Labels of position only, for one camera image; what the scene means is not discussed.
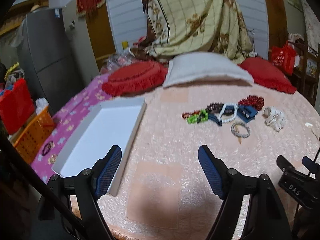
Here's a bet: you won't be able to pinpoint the orange-red bead bracelet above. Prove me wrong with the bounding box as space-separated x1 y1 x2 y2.
181 110 202 120

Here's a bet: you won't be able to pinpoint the red shopping bag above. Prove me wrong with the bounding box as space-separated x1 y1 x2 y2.
271 41 297 76

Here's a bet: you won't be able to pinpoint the orange plastic basket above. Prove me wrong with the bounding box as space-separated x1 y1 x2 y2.
13 106 56 164

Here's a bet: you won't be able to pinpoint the dark red dotted scrunchie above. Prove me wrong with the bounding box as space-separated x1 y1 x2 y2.
252 96 264 111

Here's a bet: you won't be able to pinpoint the grey refrigerator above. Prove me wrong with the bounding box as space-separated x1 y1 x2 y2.
16 0 99 114

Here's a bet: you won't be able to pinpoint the blue hair claw clip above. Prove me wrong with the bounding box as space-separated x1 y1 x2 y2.
237 105 258 123

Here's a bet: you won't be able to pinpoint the green bead bracelet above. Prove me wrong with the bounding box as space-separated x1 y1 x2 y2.
186 110 209 125

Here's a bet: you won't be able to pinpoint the white bead bracelet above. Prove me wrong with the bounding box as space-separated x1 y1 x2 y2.
217 102 239 124

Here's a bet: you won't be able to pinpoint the red ruffled pillow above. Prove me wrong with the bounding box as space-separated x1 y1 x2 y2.
101 61 168 97
239 57 297 94

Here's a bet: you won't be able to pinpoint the pink quilted bedspread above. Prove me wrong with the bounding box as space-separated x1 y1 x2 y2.
69 80 320 240

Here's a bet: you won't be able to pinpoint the yellow floral blanket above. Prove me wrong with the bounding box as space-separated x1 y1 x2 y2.
130 0 253 63

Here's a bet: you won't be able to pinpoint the red storage container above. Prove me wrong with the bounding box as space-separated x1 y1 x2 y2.
1 79 35 135

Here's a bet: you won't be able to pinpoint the clear plastic bag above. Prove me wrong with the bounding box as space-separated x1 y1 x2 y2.
105 48 139 73

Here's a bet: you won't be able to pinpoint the grey white pillow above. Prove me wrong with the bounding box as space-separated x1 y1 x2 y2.
163 52 254 88

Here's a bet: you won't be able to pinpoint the magenta floral bedsheet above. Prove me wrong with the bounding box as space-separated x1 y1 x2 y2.
30 74 112 183

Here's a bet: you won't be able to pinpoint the black hair tie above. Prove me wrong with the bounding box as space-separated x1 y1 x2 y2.
41 141 55 157

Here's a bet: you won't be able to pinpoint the white shallow box tray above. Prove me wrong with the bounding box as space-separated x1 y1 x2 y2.
52 97 146 196

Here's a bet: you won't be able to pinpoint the grey woven rope bracelet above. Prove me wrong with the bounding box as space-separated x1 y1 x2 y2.
230 121 251 138

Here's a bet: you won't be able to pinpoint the wooden shelf rack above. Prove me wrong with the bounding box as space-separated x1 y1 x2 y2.
289 34 319 107

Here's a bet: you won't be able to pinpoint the left red ruffled pillow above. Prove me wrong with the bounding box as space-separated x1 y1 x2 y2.
101 61 168 97

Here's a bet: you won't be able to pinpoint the red bead bracelet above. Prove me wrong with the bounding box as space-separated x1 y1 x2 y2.
237 95 261 107

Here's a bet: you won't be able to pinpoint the right red ruffled pillow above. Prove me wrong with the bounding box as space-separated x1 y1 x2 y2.
239 57 297 94

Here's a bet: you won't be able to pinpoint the white charger plug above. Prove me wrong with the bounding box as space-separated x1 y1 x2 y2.
305 122 313 127

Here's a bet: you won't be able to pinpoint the dark brown bead bracelet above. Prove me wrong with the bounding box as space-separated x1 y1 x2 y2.
205 102 226 114

